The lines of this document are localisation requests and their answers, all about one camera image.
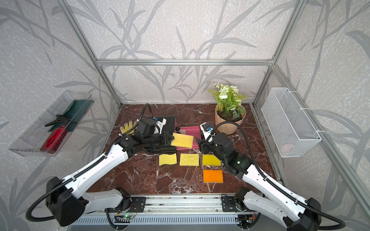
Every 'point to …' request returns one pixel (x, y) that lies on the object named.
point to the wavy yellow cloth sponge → (167, 159)
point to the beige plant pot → (236, 115)
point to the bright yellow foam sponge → (210, 160)
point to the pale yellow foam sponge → (183, 140)
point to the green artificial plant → (229, 101)
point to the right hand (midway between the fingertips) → (200, 133)
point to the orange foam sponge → (213, 176)
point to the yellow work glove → (125, 128)
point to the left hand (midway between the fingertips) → (175, 138)
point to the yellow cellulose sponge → (189, 160)
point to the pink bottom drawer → (194, 131)
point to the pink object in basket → (285, 148)
